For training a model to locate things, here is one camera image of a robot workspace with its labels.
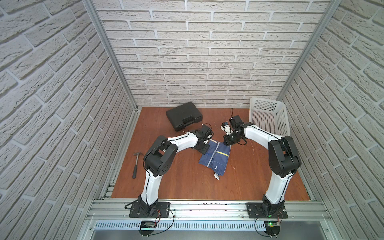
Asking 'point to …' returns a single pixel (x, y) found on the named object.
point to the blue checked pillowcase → (216, 157)
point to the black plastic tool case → (183, 115)
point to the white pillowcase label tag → (216, 176)
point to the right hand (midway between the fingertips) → (227, 141)
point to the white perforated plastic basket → (270, 115)
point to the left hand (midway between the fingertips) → (205, 147)
